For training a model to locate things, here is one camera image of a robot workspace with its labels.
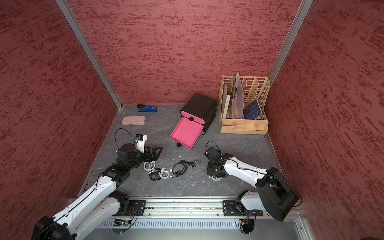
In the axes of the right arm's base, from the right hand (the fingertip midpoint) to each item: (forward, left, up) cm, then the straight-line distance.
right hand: (211, 175), depth 86 cm
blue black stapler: (+53, +51, +4) cm, 74 cm away
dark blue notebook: (+40, -32, +11) cm, 52 cm away
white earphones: (-2, -2, +1) cm, 4 cm away
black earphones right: (+5, +19, +1) cm, 19 cm away
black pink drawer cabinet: (+31, +7, +18) cm, 37 cm away
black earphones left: (0, +32, +3) cm, 33 cm away
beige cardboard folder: (+36, -10, +24) cm, 45 cm away
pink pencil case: (+41, +55, +3) cm, 69 cm away
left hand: (+10, +31, +13) cm, 36 cm away
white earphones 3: (+1, +28, +2) cm, 28 cm away
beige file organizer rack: (+55, -35, +19) cm, 68 cm away
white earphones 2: (+5, +37, +2) cm, 38 cm away
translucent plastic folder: (+53, -24, +9) cm, 59 cm away
